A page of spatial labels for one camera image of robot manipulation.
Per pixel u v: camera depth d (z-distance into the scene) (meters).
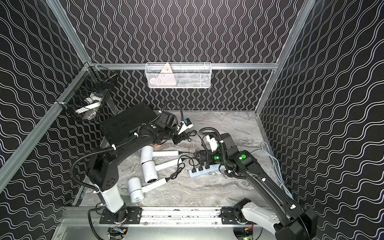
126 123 1.03
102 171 0.46
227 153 0.55
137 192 0.77
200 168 0.87
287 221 0.39
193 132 0.86
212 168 0.88
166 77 0.90
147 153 0.88
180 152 0.96
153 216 0.76
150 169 0.84
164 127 0.68
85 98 0.84
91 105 0.76
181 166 0.91
